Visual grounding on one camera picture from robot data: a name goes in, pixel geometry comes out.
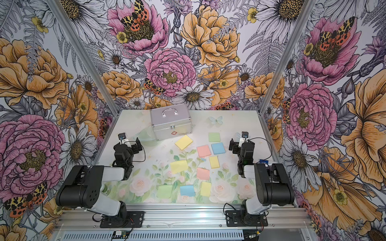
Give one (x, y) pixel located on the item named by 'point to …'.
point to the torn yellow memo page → (205, 189)
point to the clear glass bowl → (147, 137)
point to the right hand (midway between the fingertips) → (239, 141)
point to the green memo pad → (214, 137)
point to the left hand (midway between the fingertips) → (131, 143)
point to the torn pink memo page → (203, 173)
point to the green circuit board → (120, 234)
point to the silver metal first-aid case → (171, 122)
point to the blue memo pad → (218, 148)
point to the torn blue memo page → (187, 191)
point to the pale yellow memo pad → (184, 142)
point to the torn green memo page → (164, 191)
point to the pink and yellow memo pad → (203, 150)
